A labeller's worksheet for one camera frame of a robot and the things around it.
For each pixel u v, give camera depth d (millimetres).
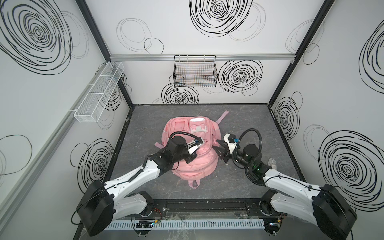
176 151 589
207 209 753
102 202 390
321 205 409
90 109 722
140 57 940
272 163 888
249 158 600
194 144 651
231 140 639
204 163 772
